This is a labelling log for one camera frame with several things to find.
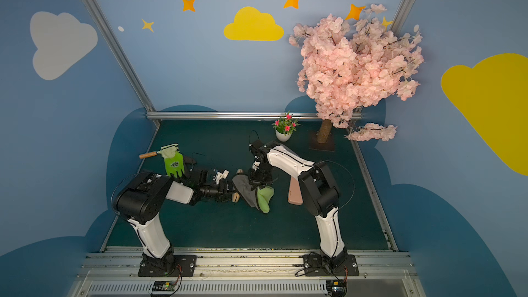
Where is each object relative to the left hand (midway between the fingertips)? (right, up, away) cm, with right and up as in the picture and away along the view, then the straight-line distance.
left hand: (240, 191), depth 91 cm
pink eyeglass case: (+24, -2, -2) cm, 24 cm away
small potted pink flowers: (+21, +30, +14) cm, 39 cm away
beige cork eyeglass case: (-2, -1, -5) cm, 5 cm away
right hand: (+6, +2, -2) cm, 7 cm away
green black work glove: (-36, +13, +13) cm, 40 cm away
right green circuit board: (+37, -31, -18) cm, 51 cm away
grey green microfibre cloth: (+9, -1, -8) cm, 12 cm away
